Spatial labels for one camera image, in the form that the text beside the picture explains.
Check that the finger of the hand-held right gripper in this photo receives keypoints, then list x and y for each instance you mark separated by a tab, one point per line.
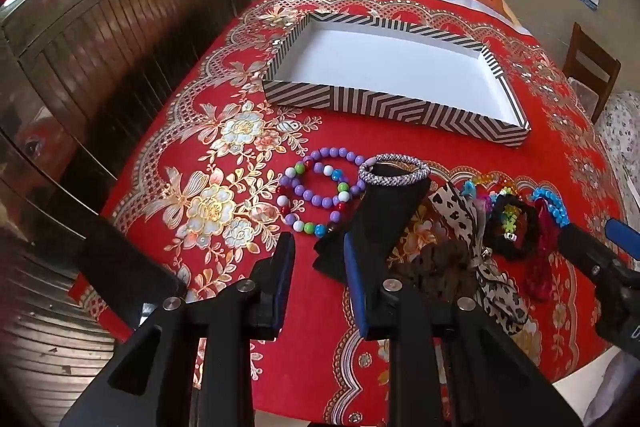
582	249
622	237

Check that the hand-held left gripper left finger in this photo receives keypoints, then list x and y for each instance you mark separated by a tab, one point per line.
285	267

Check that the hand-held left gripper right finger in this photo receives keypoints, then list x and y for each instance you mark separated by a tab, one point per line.
356	277

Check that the magenta scrunchie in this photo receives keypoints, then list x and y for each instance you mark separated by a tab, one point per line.
542	257

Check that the black scrunchie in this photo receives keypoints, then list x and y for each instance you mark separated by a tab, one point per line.
525	239

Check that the brown scrunchie with leopard bow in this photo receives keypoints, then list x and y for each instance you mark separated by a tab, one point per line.
452	217

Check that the striped cardboard box tray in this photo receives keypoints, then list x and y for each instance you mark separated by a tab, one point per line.
390	67

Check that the floral bedding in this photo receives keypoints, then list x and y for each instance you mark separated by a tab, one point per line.
622	137

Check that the red floral tablecloth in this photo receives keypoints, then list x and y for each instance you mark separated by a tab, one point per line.
220	147

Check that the wooden chair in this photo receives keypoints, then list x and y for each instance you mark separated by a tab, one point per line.
595	62

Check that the wooden slatted door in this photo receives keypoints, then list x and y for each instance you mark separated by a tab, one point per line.
140	22

